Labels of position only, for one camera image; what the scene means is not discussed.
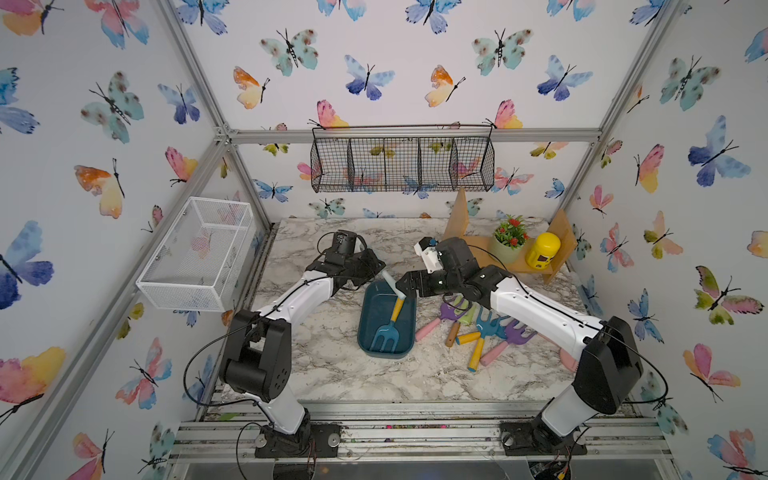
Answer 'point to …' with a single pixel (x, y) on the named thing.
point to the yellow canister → (539, 255)
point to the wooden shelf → (561, 232)
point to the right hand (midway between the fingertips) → (409, 280)
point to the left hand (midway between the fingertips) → (388, 260)
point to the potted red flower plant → (509, 239)
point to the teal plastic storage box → (376, 306)
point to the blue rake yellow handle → (390, 332)
